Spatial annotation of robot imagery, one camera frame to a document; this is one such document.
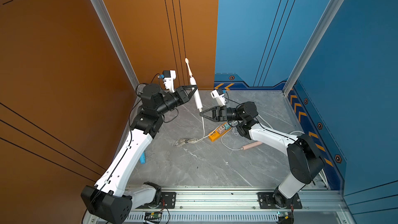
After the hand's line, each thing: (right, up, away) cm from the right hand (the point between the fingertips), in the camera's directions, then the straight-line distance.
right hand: (204, 116), depth 64 cm
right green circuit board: (+37, -46, +6) cm, 59 cm away
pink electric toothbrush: (+28, -19, +25) cm, 42 cm away
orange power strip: (+6, -13, +30) cm, 33 cm away
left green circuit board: (-25, -48, +9) cm, 55 cm away
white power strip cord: (+40, -6, +36) cm, 54 cm away
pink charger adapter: (+10, -10, +27) cm, 30 cm away
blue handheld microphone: (-34, -25, +21) cm, 47 cm away
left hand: (-3, +12, -1) cm, 12 cm away
